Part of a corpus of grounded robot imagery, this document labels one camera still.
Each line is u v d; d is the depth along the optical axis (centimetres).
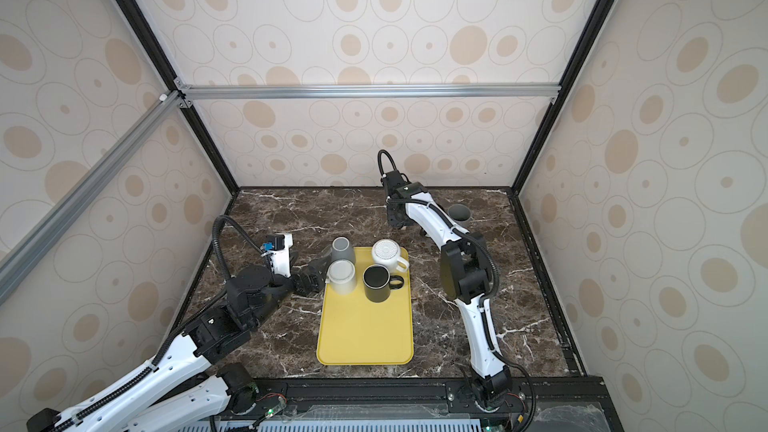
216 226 112
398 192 73
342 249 91
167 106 85
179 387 49
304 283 62
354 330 83
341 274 87
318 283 63
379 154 83
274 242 59
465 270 58
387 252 92
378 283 84
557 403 73
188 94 91
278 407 71
